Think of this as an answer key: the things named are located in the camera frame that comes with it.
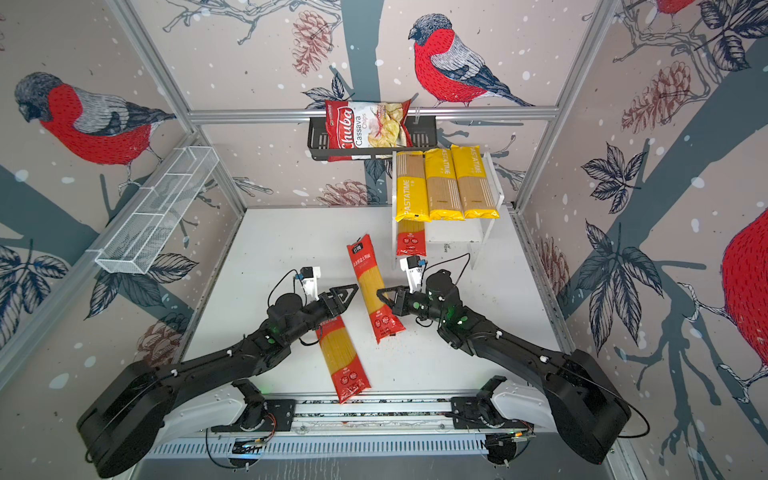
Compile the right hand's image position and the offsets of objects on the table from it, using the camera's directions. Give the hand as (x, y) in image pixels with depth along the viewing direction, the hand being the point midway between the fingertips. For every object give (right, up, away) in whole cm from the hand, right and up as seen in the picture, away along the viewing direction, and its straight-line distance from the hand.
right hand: (373, 300), depth 75 cm
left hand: (-5, +2, +1) cm, 6 cm away
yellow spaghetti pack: (+10, +29, +3) cm, 31 cm away
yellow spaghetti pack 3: (+26, +28, +1) cm, 39 cm away
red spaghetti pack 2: (+3, -4, -2) cm, 6 cm away
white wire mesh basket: (-57, +17, -1) cm, 60 cm away
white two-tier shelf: (+6, +23, +4) cm, 24 cm away
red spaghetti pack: (+11, +16, +13) cm, 23 cm away
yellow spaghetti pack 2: (+19, +27, +1) cm, 33 cm away
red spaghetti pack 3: (-7, -21, +4) cm, 22 cm away
